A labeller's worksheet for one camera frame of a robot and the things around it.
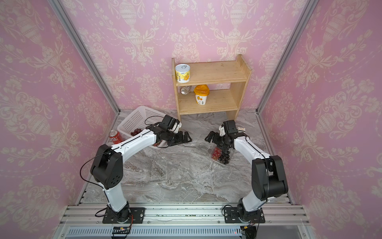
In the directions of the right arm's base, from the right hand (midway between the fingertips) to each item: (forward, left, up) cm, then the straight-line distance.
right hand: (211, 141), depth 90 cm
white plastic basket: (+28, +50, -6) cm, 58 cm away
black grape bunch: (-7, -8, -8) cm, 14 cm away
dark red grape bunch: (+14, +49, -4) cm, 51 cm away
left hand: (-1, +15, +2) cm, 15 cm away
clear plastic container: (-3, -13, -11) cm, 17 cm away
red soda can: (+7, +60, 0) cm, 61 cm away
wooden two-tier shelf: (+25, -1, +21) cm, 33 cm away
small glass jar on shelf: (+28, +15, +17) cm, 36 cm away
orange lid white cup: (+22, +5, +20) cm, 30 cm away
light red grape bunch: (-6, -3, -6) cm, 9 cm away
